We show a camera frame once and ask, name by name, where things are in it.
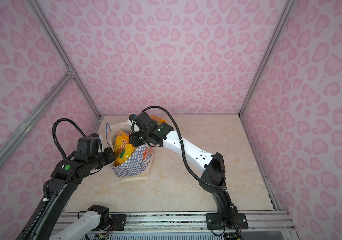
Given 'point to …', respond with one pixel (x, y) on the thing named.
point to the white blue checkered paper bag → (138, 165)
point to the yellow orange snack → (123, 148)
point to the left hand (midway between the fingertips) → (116, 150)
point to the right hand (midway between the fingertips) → (131, 139)
